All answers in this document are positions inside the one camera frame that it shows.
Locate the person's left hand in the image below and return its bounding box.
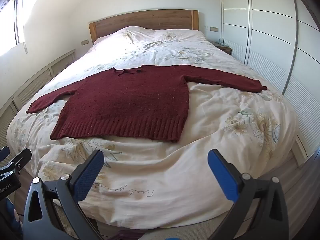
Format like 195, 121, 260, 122
0, 197, 23, 240

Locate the window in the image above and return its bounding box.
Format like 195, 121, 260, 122
0, 0, 26, 55

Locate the dark red knit sweater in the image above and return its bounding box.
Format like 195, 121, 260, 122
26, 64, 268, 143

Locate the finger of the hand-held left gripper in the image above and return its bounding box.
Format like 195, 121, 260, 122
0, 146, 10, 164
0, 149, 32, 178

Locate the white wardrobe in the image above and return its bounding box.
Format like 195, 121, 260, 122
219, 0, 320, 160

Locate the bed with floral duvet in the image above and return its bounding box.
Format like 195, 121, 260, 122
7, 26, 299, 229

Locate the wooden nightstand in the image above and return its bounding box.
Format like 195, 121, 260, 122
214, 40, 232, 55

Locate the white louvered wall cabinet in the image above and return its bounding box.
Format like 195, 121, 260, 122
0, 49, 76, 120

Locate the dark purple cloth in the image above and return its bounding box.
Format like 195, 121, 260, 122
117, 229, 147, 240

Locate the wooden headboard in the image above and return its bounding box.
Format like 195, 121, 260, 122
89, 9, 199, 46

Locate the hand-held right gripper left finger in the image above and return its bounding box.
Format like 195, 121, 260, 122
22, 149, 104, 240

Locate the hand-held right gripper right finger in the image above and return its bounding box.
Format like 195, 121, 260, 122
207, 149, 290, 240

